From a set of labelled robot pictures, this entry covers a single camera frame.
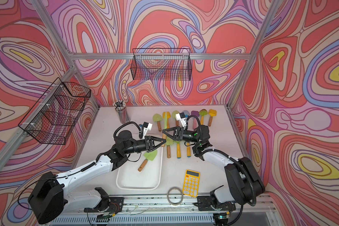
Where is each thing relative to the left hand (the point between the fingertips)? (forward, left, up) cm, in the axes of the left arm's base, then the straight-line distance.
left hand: (166, 144), depth 66 cm
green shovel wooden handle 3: (+48, -6, -28) cm, 56 cm away
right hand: (+5, +1, 0) cm, 5 cm away
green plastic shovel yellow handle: (+11, -8, -26) cm, 29 cm away
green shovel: (+5, +1, 0) cm, 5 cm away
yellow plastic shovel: (+43, -1, -27) cm, 51 cm away
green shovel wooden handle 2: (+40, +8, -26) cm, 48 cm away
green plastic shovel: (+11, -14, -26) cm, 31 cm away
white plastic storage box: (-3, +14, -26) cm, 30 cm away
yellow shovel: (+44, -36, -25) cm, 62 cm away
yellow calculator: (-9, -14, -26) cm, 31 cm away
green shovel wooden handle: (+7, +11, -27) cm, 30 cm away
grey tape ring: (-17, -1, -26) cm, 31 cm away
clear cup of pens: (+35, +33, -9) cm, 49 cm away
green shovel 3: (+3, -2, -2) cm, 4 cm away
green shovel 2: (+43, -28, -24) cm, 57 cm away
